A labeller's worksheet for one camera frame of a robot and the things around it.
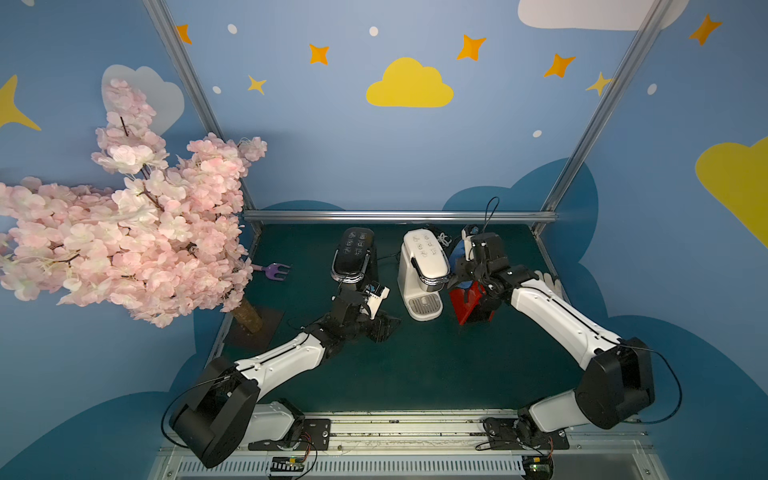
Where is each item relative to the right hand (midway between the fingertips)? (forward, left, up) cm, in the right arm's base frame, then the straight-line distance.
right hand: (467, 257), depth 87 cm
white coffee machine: (-8, +13, +3) cm, 16 cm away
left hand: (-16, +21, -7) cm, 27 cm away
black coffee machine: (-4, +33, 0) cm, 33 cm away
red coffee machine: (-9, -1, -9) cm, 13 cm away
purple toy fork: (+5, +67, -19) cm, 70 cm away
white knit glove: (+5, -36, -20) cm, 42 cm away
